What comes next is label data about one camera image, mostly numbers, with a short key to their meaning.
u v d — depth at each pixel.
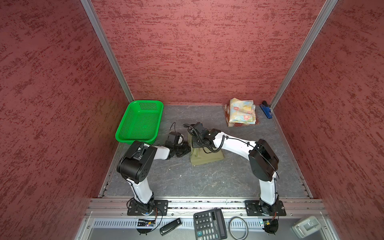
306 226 0.67
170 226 0.66
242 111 1.09
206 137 0.67
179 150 0.84
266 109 1.15
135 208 0.70
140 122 1.10
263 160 0.53
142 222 0.73
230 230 0.68
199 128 0.70
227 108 1.14
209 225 0.68
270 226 0.70
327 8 0.71
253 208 0.74
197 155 0.87
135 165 0.48
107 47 0.85
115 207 0.76
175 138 0.78
